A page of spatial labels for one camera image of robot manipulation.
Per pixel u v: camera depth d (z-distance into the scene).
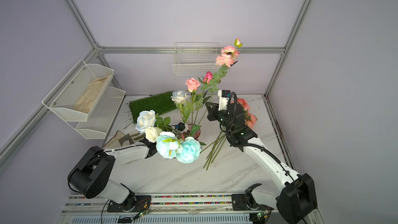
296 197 0.39
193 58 0.96
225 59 0.60
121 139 0.93
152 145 0.64
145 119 0.52
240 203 0.73
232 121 0.55
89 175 0.44
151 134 0.50
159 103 1.11
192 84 0.63
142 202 0.73
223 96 0.63
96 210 0.73
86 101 0.77
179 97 0.64
